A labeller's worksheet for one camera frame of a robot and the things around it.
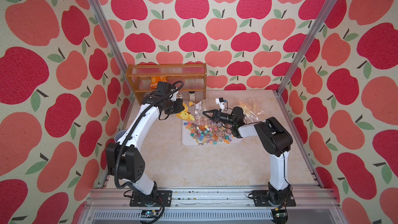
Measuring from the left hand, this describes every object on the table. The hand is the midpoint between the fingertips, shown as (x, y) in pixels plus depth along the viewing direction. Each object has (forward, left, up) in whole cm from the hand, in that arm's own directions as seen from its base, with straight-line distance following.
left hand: (185, 109), depth 82 cm
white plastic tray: (-6, -1, -22) cm, 23 cm away
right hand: (-1, -10, -5) cm, 11 cm away
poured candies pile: (-3, -16, -20) cm, 26 cm away
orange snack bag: (+27, +22, -3) cm, 35 cm away
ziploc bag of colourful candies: (+8, -42, -16) cm, 45 cm away
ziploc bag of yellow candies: (-2, 0, -2) cm, 3 cm away
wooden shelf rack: (+38, +3, -9) cm, 39 cm away
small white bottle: (+23, -3, -14) cm, 27 cm away
